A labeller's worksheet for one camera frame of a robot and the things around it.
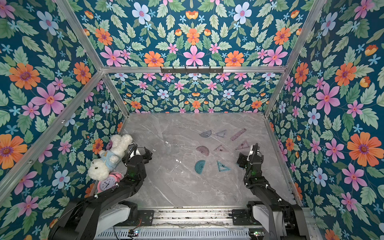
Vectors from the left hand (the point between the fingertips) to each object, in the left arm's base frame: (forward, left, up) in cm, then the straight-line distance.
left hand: (138, 149), depth 85 cm
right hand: (-5, -66, -5) cm, 66 cm away
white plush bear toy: (-8, +21, -4) cm, 23 cm away
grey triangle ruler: (+17, -53, -13) cm, 57 cm away
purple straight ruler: (+12, -61, -12) cm, 64 cm away
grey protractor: (+17, -41, -13) cm, 46 cm away
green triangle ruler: (-7, -48, -13) cm, 50 cm away
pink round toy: (-12, +14, -9) cm, 21 cm away
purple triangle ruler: (+6, -65, -13) cm, 67 cm away
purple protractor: (+4, -38, -12) cm, 40 cm away
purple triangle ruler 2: (+3, -51, -12) cm, 52 cm away
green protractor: (-7, -35, -13) cm, 38 cm away
